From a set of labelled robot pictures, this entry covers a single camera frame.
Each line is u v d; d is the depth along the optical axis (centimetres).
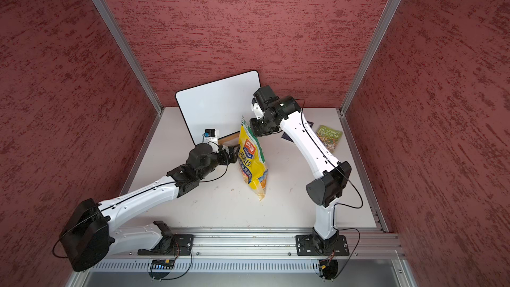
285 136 107
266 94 59
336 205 54
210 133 69
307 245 74
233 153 72
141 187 51
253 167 80
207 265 77
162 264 72
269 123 62
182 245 74
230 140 103
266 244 76
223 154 70
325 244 63
